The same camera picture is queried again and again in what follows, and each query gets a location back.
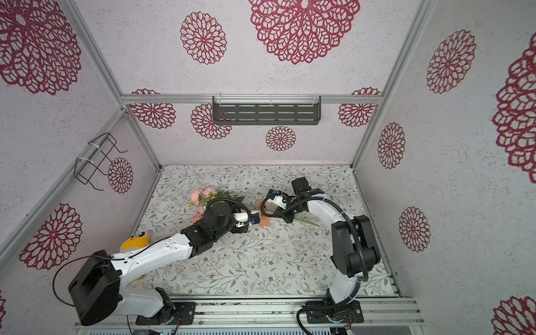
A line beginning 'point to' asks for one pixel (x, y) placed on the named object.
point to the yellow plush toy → (139, 241)
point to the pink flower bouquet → (204, 197)
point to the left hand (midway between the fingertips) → (240, 204)
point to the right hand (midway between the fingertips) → (275, 210)
